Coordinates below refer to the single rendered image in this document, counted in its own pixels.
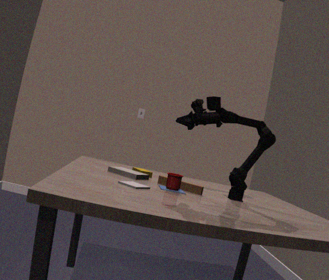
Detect dark brown rectangular bar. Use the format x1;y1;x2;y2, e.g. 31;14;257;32
158;176;203;195

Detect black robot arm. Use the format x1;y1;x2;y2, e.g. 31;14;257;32
191;97;276;202

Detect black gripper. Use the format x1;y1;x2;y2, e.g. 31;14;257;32
176;107;210;130

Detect yellow rectangular block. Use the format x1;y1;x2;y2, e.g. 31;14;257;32
132;167;152;178

